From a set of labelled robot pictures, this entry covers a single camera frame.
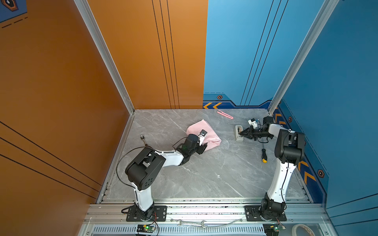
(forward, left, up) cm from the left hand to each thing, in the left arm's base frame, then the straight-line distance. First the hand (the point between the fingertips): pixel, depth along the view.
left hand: (202, 139), depth 94 cm
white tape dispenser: (+4, -25, -4) cm, 26 cm away
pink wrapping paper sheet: (0, -6, +1) cm, 6 cm away
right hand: (+7, -27, -4) cm, 28 cm away
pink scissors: (+30, -16, -7) cm, 35 cm away
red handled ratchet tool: (+5, +42, -7) cm, 43 cm away
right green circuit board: (-47, -32, -8) cm, 57 cm away
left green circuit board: (-47, +29, -9) cm, 56 cm away
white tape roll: (-46, -42, -5) cm, 63 cm away
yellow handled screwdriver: (-9, -39, -5) cm, 40 cm away
